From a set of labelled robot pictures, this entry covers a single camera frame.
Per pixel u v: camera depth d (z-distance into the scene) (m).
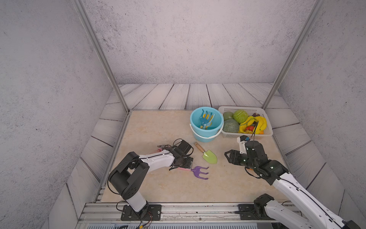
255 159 0.56
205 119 0.99
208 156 0.94
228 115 1.03
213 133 0.92
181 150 0.71
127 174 0.49
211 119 0.99
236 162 0.68
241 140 0.71
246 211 0.73
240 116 0.99
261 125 0.96
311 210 0.42
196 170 0.87
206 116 0.99
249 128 0.99
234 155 0.67
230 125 0.96
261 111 1.08
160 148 0.98
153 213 0.73
